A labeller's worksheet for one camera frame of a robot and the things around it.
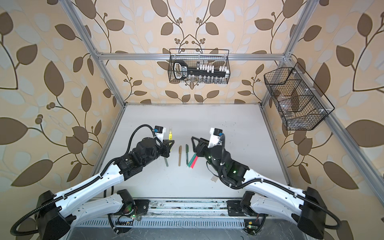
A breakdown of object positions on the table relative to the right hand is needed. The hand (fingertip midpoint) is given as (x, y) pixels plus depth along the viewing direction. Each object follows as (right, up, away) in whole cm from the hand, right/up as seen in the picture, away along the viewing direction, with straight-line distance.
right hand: (193, 139), depth 71 cm
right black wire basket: (+53, +17, +1) cm, 56 cm away
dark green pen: (-5, -10, +24) cm, 27 cm away
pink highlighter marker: (0, -16, +19) cm, 25 cm away
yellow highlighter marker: (-12, +3, +2) cm, 12 cm away
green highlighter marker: (-2, -16, +20) cm, 25 cm away
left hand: (-11, -1, +4) cm, 12 cm away
